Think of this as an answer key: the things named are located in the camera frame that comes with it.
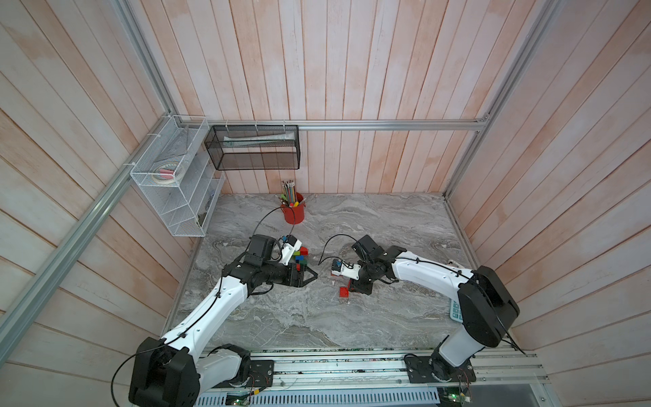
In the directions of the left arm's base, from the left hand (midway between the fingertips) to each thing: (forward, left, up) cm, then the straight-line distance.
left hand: (307, 279), depth 77 cm
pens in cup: (+39, +9, -3) cm, 40 cm away
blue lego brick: (+14, +4, -12) cm, 19 cm away
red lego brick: (+18, +2, -12) cm, 22 cm away
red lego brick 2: (+1, -13, -13) cm, 18 cm away
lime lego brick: (+17, +5, -12) cm, 22 cm away
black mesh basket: (+55, +24, +10) cm, 61 cm away
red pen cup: (+37, +7, -12) cm, 39 cm away
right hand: (+5, -16, -11) cm, 19 cm away
